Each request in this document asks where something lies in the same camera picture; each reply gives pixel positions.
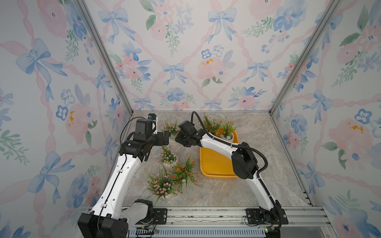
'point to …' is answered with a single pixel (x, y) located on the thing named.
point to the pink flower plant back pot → (172, 129)
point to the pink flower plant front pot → (161, 184)
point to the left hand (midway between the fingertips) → (160, 133)
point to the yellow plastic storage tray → (216, 164)
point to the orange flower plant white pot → (228, 129)
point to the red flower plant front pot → (183, 173)
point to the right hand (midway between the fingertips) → (174, 139)
